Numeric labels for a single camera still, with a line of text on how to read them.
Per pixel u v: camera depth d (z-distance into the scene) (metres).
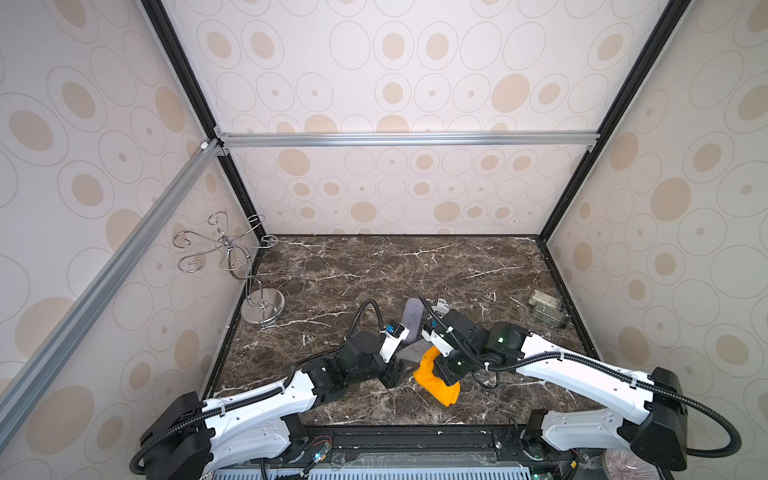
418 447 0.74
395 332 0.66
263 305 0.97
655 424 0.39
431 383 0.73
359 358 0.58
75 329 0.49
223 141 0.90
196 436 0.40
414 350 0.76
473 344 0.56
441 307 0.97
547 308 0.95
